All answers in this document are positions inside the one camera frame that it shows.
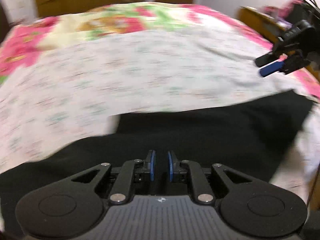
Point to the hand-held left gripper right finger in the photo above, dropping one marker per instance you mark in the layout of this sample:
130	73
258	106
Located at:
170	166

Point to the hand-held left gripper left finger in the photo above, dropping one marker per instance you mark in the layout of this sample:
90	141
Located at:
152	166

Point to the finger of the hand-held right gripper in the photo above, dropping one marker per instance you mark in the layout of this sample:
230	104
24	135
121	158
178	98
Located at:
264	59
271	68

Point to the black pants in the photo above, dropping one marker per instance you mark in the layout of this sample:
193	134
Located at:
200	140

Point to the wooden desk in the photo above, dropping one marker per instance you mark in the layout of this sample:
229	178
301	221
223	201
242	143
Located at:
260	25

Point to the white floral bed sheet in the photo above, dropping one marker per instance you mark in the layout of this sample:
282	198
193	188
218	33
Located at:
150	75

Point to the pink cartoon printed blanket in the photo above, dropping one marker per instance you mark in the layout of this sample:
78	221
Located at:
150	15

